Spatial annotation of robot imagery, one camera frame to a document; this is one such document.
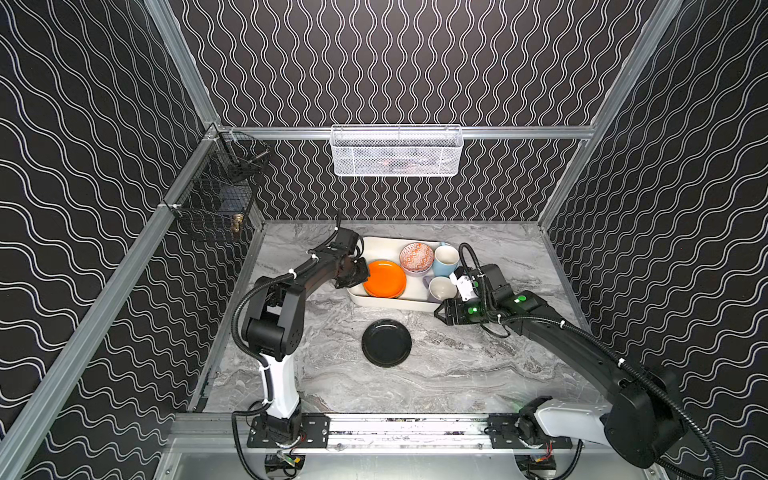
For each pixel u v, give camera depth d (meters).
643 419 0.41
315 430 0.74
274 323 0.52
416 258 1.03
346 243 0.78
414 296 0.98
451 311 0.73
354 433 0.76
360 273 0.87
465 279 0.75
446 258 0.96
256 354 0.52
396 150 1.34
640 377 0.41
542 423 0.63
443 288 0.95
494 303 0.63
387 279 1.02
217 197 0.95
